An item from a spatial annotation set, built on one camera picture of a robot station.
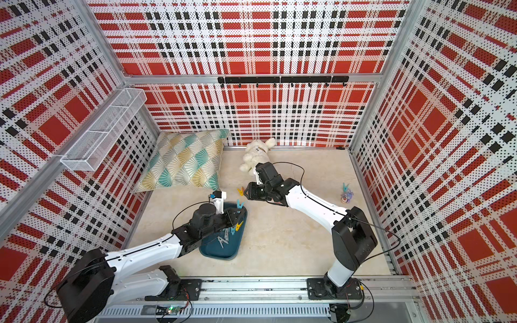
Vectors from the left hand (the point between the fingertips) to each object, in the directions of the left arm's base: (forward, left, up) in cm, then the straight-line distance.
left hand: (246, 210), depth 82 cm
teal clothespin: (+1, +2, +2) cm, 3 cm away
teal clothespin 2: (+18, -49, -11) cm, 53 cm away
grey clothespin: (-9, +11, -10) cm, 17 cm away
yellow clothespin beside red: (+17, +5, -11) cm, 21 cm away
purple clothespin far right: (+12, -49, -8) cm, 51 cm away
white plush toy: (+33, -2, -2) cm, 33 cm away
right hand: (+6, -2, +5) cm, 8 cm away
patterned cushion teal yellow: (+24, +29, +5) cm, 38 cm away
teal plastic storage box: (-10, +9, -11) cm, 17 cm away
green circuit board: (-33, +26, -10) cm, 43 cm away
